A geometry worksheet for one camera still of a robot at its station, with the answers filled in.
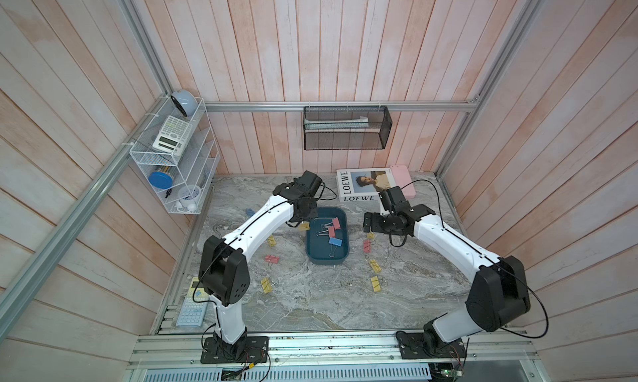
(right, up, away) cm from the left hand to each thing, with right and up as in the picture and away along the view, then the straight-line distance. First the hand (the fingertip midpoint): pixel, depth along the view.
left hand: (306, 216), depth 87 cm
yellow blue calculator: (-37, -30, -7) cm, 48 cm away
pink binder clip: (-12, -16, +4) cm, 21 cm away
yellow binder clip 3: (+26, -8, +11) cm, 29 cm away
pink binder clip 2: (+23, -12, +8) cm, 28 cm away
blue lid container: (-46, +12, -10) cm, 48 cm away
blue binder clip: (+11, -11, +9) cm, 18 cm away
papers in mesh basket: (+13, +34, +2) cm, 37 cm away
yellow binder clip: (-14, -10, +9) cm, 20 cm away
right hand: (+24, -2, +2) cm, 25 cm away
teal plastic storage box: (+4, -14, +8) cm, 17 cm away
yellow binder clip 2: (-14, -24, -2) cm, 28 cm away
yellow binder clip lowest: (+25, -24, -1) cm, 34 cm away
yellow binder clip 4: (+25, -19, +3) cm, 32 cm away
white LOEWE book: (+25, +13, +25) cm, 38 cm away
